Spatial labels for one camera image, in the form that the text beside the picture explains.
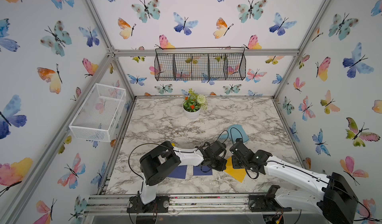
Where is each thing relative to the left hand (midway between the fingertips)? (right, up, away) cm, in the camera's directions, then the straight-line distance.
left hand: (228, 167), depth 85 cm
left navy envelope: (-27, -3, 0) cm, 27 cm away
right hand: (+4, +5, -2) cm, 7 cm away
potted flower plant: (-20, +36, +11) cm, 43 cm away
